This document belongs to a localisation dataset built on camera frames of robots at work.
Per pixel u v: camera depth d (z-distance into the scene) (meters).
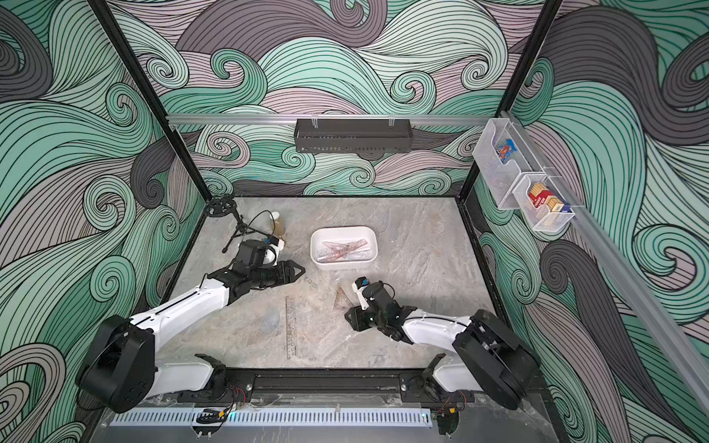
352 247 1.03
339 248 1.04
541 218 0.63
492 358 0.41
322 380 0.76
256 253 0.67
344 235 1.09
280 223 1.03
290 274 0.76
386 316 0.67
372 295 0.67
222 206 0.85
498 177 0.85
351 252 1.01
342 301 0.90
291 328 0.84
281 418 0.76
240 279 0.65
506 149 0.84
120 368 0.41
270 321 0.86
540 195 0.66
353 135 0.96
